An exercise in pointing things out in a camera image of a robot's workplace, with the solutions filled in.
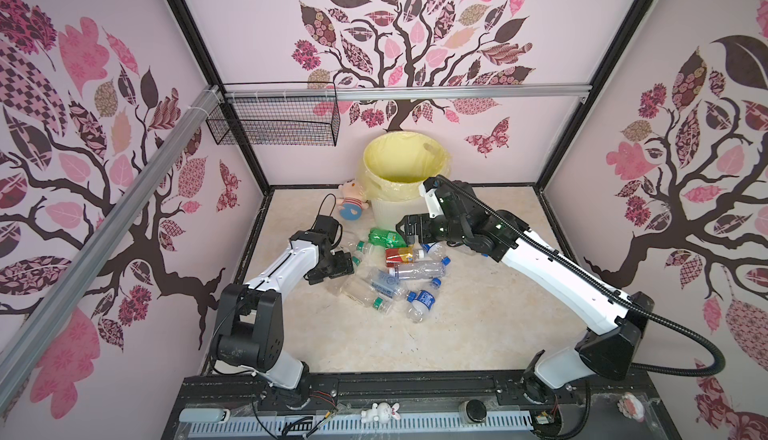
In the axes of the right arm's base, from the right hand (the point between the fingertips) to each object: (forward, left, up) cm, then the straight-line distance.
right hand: (410, 221), depth 72 cm
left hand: (-3, +21, -23) cm, 32 cm away
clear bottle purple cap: (+2, -8, -28) cm, 29 cm away
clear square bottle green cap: (-4, +19, -26) cm, 33 cm away
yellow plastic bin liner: (+34, +3, -10) cm, 35 cm away
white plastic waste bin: (+18, +7, -18) cm, 26 cm away
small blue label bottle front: (-11, -3, -24) cm, 26 cm away
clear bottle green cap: (+9, +14, -25) cm, 31 cm away
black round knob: (-37, -12, -19) cm, 44 cm away
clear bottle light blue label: (-5, +6, -24) cm, 26 cm away
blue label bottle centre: (+9, -11, -28) cm, 31 cm away
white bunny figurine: (-37, +8, -26) cm, 46 cm away
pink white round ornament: (-37, -50, -25) cm, 67 cm away
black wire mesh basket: (+42, +35, +5) cm, 54 cm away
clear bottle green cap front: (-6, +14, -27) cm, 31 cm away
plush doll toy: (+27, +20, -23) cm, 40 cm away
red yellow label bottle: (+5, +1, -25) cm, 25 cm away
